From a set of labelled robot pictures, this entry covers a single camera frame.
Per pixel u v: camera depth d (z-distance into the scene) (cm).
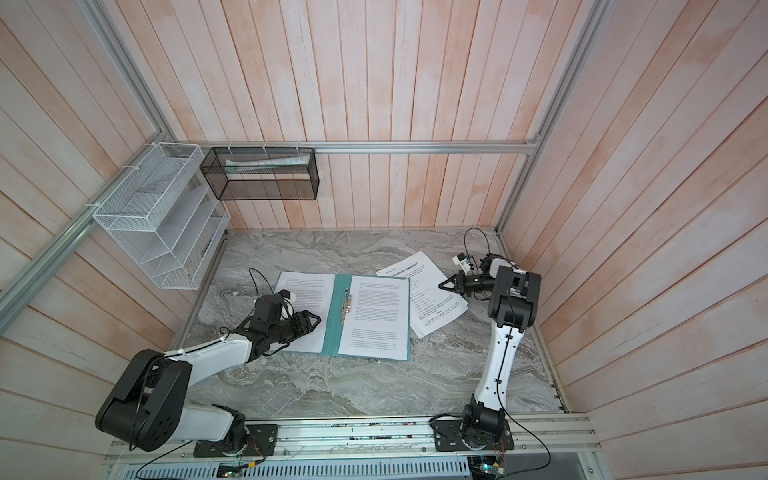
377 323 95
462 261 101
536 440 64
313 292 101
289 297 86
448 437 73
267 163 90
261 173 104
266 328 70
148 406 43
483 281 92
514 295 67
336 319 95
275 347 75
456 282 97
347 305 96
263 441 73
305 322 81
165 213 72
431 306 98
